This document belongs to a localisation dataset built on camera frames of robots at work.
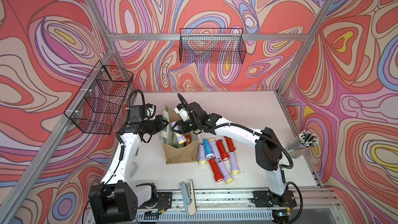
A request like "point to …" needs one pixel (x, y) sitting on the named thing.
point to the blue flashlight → (208, 151)
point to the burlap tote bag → (185, 152)
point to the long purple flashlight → (216, 152)
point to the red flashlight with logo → (188, 139)
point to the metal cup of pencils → (304, 140)
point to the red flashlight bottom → (218, 175)
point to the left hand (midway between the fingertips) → (170, 122)
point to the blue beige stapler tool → (189, 196)
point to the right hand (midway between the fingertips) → (175, 132)
